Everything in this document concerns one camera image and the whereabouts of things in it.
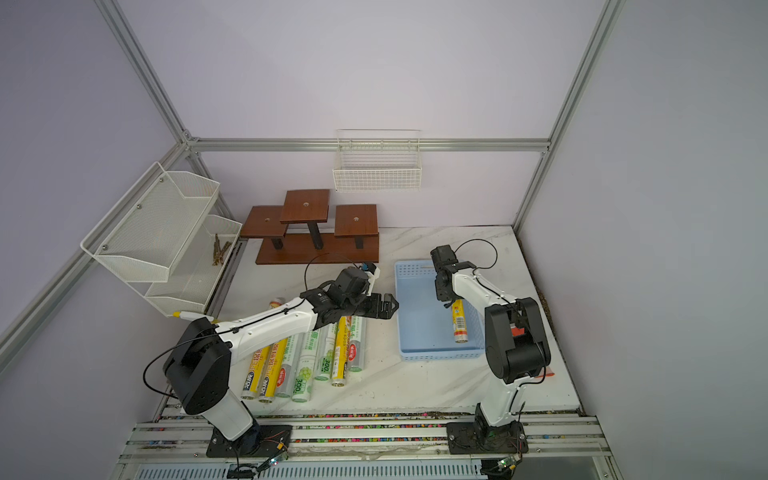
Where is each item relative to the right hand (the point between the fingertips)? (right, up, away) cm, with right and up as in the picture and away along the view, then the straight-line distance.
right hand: (458, 295), depth 95 cm
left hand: (-24, -2, -10) cm, 26 cm away
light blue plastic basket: (-11, -10, +3) cm, 15 cm away
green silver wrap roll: (-33, -13, -9) cm, 36 cm away
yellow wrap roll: (-55, -22, -15) cm, 61 cm away
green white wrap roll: (-46, -17, -11) cm, 50 cm away
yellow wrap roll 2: (-37, -16, -10) cm, 41 cm away
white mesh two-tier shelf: (-83, +17, -17) cm, 87 cm away
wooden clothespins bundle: (-78, +14, 0) cm, 80 cm away
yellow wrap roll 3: (-1, -5, -7) cm, 9 cm away
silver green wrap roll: (-51, -19, -13) cm, 56 cm away
